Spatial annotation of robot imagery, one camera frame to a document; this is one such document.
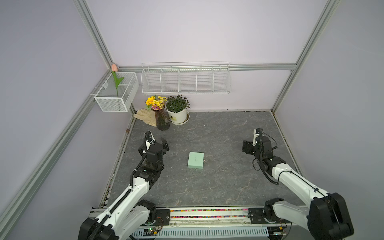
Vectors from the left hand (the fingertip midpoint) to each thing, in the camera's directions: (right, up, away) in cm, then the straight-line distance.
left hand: (154, 141), depth 80 cm
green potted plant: (+10, +22, +20) cm, 31 cm away
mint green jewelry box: (+23, -13, +11) cm, 28 cm away
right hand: (+55, -1, +7) cm, 55 cm away
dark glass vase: (-1, +12, +22) cm, 26 cm away
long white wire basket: (+16, +40, +18) cm, 46 cm away
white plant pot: (+9, +13, +29) cm, 33 cm away
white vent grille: (+25, -42, -9) cm, 50 cm away
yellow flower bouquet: (-2, +22, +11) cm, 25 cm away
